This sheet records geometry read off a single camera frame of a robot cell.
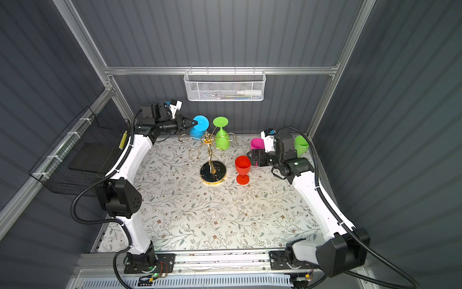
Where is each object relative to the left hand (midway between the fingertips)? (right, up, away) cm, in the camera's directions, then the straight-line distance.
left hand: (197, 122), depth 79 cm
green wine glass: (+10, -6, +8) cm, 14 cm away
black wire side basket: (-46, -18, -9) cm, 50 cm away
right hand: (+27, -14, -3) cm, 30 cm away
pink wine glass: (+29, -8, +20) cm, 36 cm away
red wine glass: (+21, -20, +10) cm, 30 cm away
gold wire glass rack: (+4, -26, +22) cm, 34 cm away
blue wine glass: (-2, -4, +5) cm, 7 cm away
